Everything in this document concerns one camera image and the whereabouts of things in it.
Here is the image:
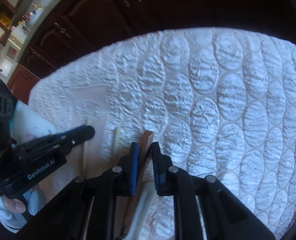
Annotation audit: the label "dark handled metal fork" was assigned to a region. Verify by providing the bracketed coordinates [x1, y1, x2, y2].
[115, 130, 155, 239]

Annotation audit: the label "white ceramic soup spoon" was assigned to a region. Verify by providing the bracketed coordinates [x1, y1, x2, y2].
[125, 182, 156, 240]

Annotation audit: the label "dark wood base cabinets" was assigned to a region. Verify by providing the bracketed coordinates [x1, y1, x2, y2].
[8, 0, 296, 102]

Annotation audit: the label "white quilted table cloth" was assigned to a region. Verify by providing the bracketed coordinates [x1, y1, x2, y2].
[28, 28, 296, 239]

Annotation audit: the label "left gloved hand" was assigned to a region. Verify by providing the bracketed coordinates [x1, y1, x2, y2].
[0, 186, 46, 233]

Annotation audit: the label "white microwave oven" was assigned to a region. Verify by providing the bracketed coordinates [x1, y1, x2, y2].
[4, 25, 27, 63]

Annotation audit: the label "teal rimmed utensil holder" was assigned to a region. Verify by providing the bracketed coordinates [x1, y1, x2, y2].
[10, 101, 56, 144]

